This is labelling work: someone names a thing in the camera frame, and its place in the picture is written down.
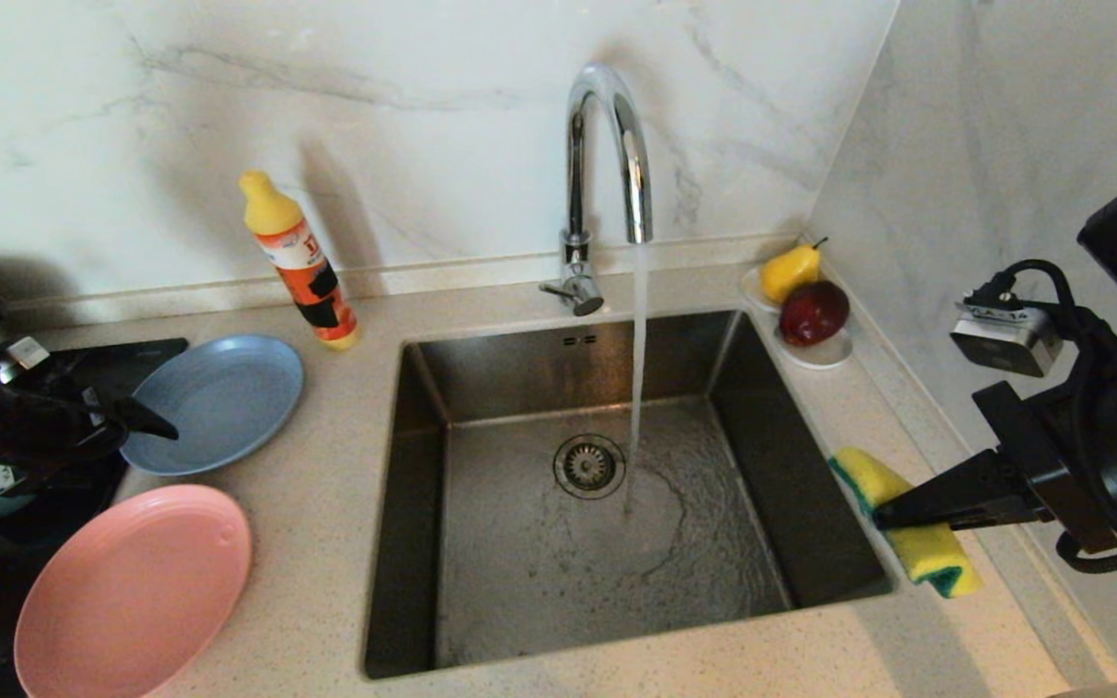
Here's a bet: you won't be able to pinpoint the grey-blue plate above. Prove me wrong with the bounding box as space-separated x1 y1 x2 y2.
120 334 305 477

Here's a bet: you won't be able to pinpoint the yellow green sponge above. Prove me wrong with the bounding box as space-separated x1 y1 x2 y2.
828 447 984 599

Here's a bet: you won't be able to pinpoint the pink plate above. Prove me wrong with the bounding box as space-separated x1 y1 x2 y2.
14 484 254 698

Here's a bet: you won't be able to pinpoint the orange detergent bottle yellow cap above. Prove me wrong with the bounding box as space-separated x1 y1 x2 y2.
239 172 363 352

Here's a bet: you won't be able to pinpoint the stainless steel sink basin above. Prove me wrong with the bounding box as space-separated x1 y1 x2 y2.
362 310 899 680

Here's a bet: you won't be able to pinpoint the black induction cooktop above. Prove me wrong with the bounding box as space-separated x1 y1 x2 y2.
0 337 189 698

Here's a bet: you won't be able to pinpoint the small white dish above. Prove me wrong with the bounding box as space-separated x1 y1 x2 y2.
741 268 854 371

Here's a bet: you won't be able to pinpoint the dark red apple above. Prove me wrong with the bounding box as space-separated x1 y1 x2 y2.
780 281 851 348

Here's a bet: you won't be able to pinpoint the yellow pear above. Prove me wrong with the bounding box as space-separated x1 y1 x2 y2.
762 238 828 305

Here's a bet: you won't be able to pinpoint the round metal drain strainer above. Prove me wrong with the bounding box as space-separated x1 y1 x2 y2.
554 434 627 501

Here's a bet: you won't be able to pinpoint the chrome gooseneck faucet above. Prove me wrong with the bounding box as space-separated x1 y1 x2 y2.
539 64 654 317

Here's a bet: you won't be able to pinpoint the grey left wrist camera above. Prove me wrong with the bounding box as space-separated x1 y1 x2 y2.
0 335 52 385

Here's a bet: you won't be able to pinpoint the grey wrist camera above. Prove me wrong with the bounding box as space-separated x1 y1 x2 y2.
950 299 1066 379
0 335 52 385

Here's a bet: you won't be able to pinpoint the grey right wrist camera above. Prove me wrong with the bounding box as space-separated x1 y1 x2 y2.
950 299 1066 379

